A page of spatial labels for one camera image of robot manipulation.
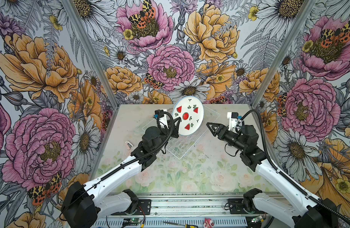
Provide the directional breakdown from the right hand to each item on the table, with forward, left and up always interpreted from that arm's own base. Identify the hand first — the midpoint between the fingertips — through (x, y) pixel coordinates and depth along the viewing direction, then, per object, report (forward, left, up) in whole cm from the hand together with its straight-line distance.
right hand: (208, 129), depth 73 cm
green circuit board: (-34, +37, -27) cm, 58 cm away
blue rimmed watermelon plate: (+8, +9, +6) cm, 14 cm away
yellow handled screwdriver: (-37, +12, -27) cm, 47 cm away
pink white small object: (-36, +2, -23) cm, 43 cm away
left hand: (+3, +14, +3) cm, 15 cm away
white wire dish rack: (+3, +14, -22) cm, 26 cm away
